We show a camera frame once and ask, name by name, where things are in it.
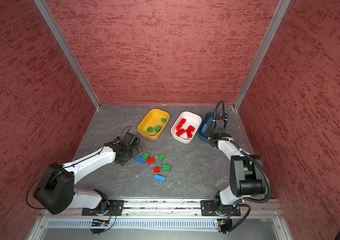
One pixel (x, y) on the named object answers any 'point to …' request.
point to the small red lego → (157, 169)
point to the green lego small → (161, 157)
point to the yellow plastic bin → (153, 119)
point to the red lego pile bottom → (150, 160)
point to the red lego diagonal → (182, 121)
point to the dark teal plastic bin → (204, 121)
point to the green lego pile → (146, 155)
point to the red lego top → (191, 128)
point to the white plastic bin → (192, 119)
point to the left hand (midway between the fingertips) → (134, 156)
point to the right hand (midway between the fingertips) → (210, 127)
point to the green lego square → (166, 167)
